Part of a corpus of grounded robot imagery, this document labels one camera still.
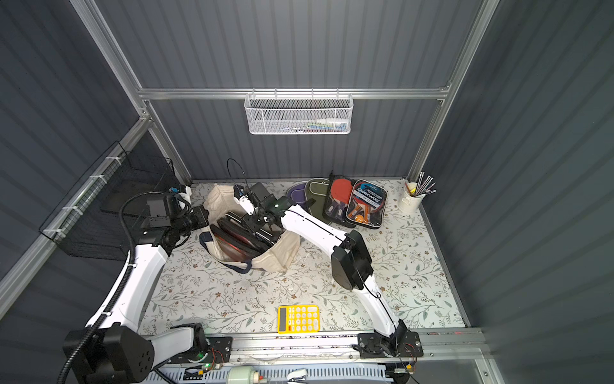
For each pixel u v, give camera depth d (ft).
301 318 2.58
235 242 2.70
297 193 3.71
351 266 1.79
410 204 3.35
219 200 2.80
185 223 2.15
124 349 1.25
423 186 3.35
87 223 2.20
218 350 2.39
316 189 3.66
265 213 2.13
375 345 2.42
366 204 3.51
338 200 3.55
